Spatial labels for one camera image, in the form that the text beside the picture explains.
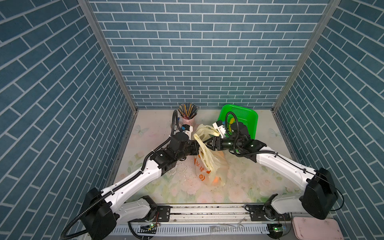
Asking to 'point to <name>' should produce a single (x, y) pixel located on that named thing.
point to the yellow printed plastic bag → (211, 166)
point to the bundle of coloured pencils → (188, 110)
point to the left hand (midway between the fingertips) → (202, 143)
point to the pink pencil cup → (191, 122)
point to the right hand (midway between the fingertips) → (203, 142)
